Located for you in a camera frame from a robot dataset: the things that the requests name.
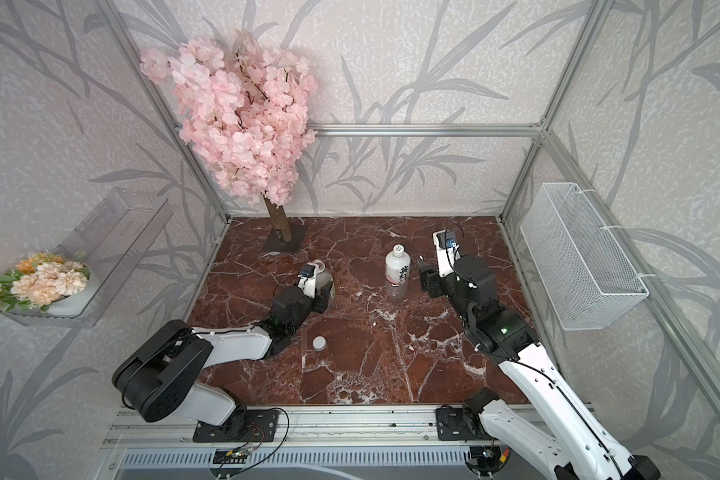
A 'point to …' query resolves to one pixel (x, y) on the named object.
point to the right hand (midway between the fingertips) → (434, 254)
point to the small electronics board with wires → (225, 457)
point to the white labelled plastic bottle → (397, 273)
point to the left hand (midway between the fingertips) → (324, 280)
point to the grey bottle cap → (319, 343)
